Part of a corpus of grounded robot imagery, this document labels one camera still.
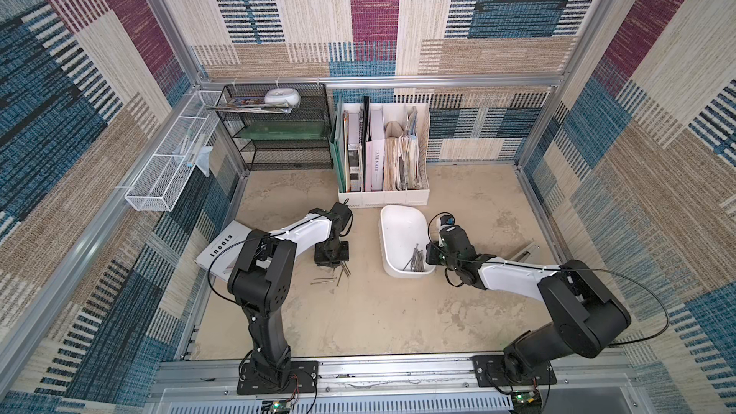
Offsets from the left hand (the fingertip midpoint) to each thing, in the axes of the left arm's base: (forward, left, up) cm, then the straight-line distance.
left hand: (337, 265), depth 94 cm
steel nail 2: (-4, +3, 0) cm, 5 cm away
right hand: (+4, -29, +5) cm, 30 cm away
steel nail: (0, -26, +1) cm, 26 cm away
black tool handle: (+2, -61, +3) cm, 61 cm away
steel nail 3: (-6, +7, +1) cm, 10 cm away
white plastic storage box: (+8, -22, +5) cm, 24 cm away
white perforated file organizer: (+31, -17, +20) cm, 40 cm away
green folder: (+24, -2, +31) cm, 39 cm away
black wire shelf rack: (+28, +18, +30) cm, 45 cm away
